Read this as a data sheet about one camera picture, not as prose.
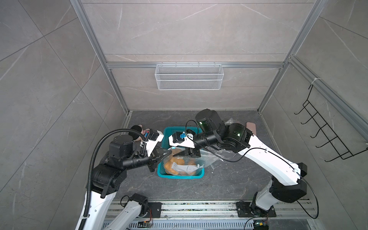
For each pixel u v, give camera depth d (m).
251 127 1.07
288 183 0.40
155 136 0.47
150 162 0.49
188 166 0.66
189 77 1.01
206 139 0.47
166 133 0.49
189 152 0.48
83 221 0.35
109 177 0.38
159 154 0.50
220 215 0.73
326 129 0.68
